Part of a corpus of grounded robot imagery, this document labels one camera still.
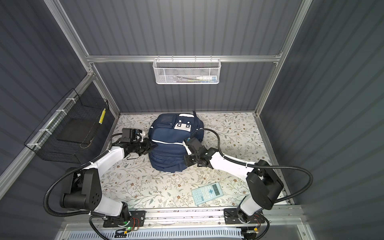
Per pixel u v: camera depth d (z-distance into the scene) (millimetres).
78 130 767
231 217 734
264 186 439
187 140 771
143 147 788
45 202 384
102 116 831
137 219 722
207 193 804
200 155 645
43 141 616
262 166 467
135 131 754
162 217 755
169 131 952
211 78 893
